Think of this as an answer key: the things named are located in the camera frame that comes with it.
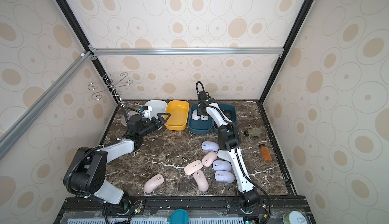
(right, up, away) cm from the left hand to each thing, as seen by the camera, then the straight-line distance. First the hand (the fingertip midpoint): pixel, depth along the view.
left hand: (171, 116), depth 84 cm
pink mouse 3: (+17, -35, -4) cm, 39 cm away
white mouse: (+12, 0, +24) cm, 27 cm away
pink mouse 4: (-9, -34, -6) cm, 36 cm away
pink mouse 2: (+12, -29, +1) cm, 31 cm away
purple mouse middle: (+26, -27, 0) cm, 38 cm away
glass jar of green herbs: (+50, -10, +13) cm, 53 cm away
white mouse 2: (+19, -2, +24) cm, 31 cm away
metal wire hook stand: (-50, +21, +25) cm, 60 cm away
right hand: (+24, +4, +27) cm, 36 cm away
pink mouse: (+21, -24, +2) cm, 32 cm away
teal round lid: (+7, -43, -19) cm, 47 cm away
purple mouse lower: (+29, -32, -4) cm, 43 cm away
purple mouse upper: (+22, -18, +8) cm, 30 cm away
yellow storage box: (+1, +4, +30) cm, 30 cm away
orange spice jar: (+54, -22, +5) cm, 59 cm away
